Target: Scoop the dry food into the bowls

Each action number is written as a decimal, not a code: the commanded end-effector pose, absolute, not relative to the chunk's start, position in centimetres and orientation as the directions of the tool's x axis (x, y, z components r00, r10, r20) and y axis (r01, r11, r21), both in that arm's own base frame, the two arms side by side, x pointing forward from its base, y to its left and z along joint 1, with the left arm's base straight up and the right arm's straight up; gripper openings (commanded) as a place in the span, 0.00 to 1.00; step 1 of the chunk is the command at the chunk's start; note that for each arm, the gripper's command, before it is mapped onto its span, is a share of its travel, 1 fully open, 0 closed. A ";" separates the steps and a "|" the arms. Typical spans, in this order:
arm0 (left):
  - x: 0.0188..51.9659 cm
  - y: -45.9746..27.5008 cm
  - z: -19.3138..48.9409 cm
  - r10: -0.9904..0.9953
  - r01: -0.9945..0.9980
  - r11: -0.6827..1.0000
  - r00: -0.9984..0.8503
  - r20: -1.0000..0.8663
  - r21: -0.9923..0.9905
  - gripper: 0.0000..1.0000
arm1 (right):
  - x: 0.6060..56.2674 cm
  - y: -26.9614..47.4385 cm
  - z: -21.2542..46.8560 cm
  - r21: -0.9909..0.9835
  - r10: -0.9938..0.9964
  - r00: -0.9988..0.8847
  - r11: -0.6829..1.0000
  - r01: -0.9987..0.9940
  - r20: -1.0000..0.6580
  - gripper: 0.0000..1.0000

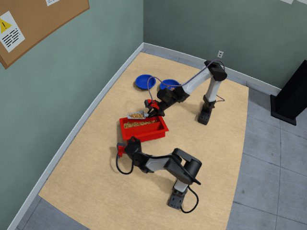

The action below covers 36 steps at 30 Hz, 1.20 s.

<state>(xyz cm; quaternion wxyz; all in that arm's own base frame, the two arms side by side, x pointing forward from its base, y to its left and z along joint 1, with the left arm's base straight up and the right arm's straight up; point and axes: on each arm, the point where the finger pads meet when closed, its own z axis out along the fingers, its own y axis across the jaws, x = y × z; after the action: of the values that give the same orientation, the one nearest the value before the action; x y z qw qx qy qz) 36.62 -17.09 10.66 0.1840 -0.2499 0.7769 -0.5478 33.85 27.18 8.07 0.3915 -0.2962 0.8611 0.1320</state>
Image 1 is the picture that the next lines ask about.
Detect red box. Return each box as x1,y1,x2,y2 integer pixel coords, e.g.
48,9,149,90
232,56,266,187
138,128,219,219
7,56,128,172
119,116,169,145

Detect blue bowl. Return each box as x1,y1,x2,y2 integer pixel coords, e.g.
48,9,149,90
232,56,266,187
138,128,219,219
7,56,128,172
135,74,156,90
160,79,179,90

